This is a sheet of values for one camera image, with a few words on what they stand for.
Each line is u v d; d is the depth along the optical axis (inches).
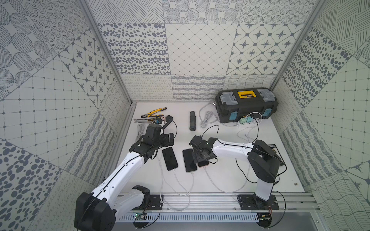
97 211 14.8
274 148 36.5
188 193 30.1
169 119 42.2
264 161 18.8
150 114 44.0
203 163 33.6
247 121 40.1
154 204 28.7
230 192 30.7
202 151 25.5
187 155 35.5
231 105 37.5
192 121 41.1
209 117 43.6
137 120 42.4
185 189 31.1
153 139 23.4
